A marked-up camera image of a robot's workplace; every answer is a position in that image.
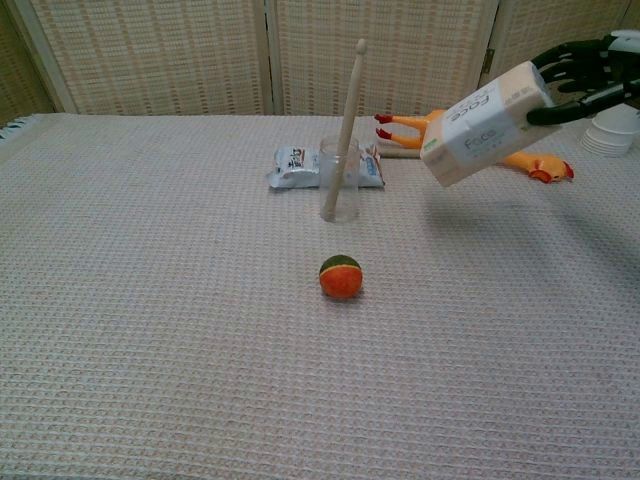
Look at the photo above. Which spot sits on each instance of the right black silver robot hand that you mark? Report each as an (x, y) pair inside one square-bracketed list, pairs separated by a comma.
[(600, 97)]

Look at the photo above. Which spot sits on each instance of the white tissue pack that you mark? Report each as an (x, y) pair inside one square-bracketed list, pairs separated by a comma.
[(480, 130)]

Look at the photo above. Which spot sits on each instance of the white paper cup stack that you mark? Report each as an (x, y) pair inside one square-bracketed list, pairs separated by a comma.
[(612, 132)]

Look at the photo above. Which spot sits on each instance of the yellow rubber chicken toy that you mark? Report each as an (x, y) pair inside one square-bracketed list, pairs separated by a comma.
[(542, 167)]

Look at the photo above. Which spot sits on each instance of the wooden drumstick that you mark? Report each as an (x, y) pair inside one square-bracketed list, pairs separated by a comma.
[(350, 110), (400, 153)]

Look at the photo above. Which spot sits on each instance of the clear glass jar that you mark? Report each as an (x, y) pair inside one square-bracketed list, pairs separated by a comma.
[(350, 200)]

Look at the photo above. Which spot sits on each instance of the white snack packet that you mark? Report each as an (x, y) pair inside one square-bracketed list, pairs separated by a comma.
[(295, 167)]

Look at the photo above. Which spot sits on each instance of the orange green ball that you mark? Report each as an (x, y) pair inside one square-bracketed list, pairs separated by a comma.
[(341, 280)]

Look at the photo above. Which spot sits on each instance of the woven folding screen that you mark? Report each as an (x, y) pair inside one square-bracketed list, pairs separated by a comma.
[(165, 55)]

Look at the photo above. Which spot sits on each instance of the beige woven tablecloth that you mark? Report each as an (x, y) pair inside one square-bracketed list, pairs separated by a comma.
[(175, 300)]

